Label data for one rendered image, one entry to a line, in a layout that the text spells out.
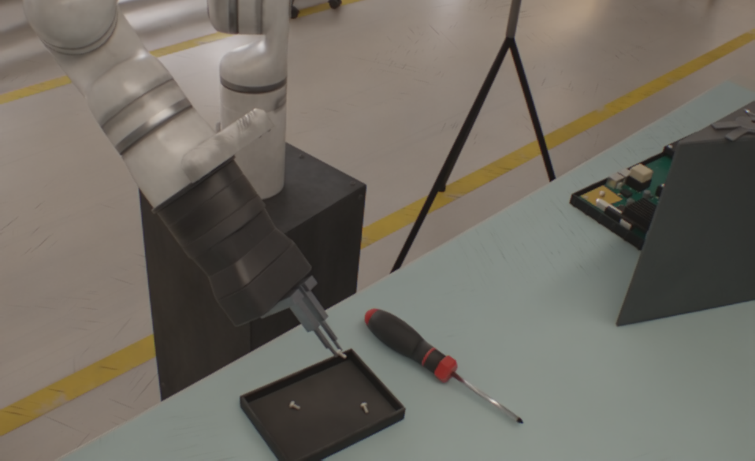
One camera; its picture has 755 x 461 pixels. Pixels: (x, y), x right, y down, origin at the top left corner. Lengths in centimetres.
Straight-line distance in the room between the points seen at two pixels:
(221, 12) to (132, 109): 42
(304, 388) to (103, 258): 179
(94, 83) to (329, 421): 33
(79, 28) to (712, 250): 59
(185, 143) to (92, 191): 211
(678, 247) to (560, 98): 276
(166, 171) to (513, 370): 35
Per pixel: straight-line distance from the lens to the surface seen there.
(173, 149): 62
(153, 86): 64
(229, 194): 63
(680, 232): 77
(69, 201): 270
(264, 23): 104
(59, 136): 306
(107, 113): 64
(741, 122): 76
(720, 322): 87
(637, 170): 100
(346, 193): 119
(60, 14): 63
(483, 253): 86
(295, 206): 116
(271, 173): 115
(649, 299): 81
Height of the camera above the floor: 152
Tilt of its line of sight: 34 degrees down
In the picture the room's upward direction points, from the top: 5 degrees clockwise
